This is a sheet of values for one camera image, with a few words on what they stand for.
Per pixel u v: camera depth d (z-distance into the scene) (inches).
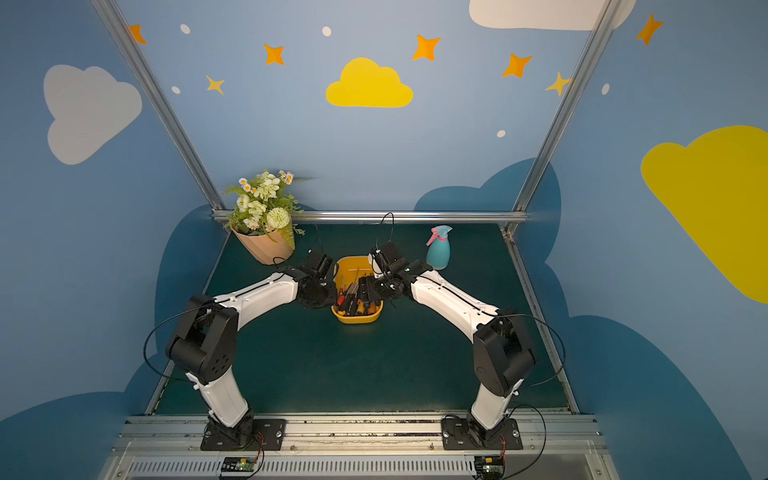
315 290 28.7
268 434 29.6
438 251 40.9
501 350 18.0
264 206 34.4
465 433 29.4
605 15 27.6
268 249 39.4
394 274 24.7
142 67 30.3
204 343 18.9
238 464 28.3
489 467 28.7
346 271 40.7
